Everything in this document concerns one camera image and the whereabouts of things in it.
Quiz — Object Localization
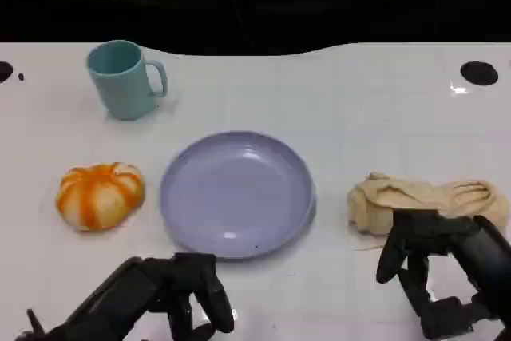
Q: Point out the orange and white bread roll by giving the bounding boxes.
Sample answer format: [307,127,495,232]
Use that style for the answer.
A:
[54,162,146,233]

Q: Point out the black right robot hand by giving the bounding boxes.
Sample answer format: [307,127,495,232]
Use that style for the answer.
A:
[376,209,511,341]

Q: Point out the pale green mug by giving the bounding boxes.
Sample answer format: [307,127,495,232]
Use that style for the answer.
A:
[86,39,168,121]

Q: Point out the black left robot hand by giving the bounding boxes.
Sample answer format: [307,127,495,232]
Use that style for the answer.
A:
[43,252,236,341]

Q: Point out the beige towel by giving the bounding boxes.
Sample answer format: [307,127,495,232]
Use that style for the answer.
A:
[346,172,511,236]

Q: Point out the lilac plate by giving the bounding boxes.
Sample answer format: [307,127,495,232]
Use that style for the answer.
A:
[160,130,318,261]

